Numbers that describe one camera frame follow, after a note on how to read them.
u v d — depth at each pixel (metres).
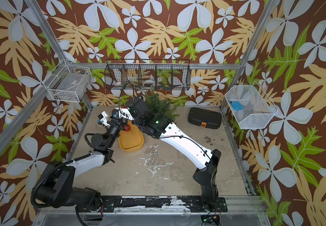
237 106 0.85
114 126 0.67
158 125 0.46
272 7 0.69
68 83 0.87
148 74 0.96
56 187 0.43
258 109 0.78
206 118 1.06
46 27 0.75
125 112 0.57
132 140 1.04
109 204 0.74
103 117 0.70
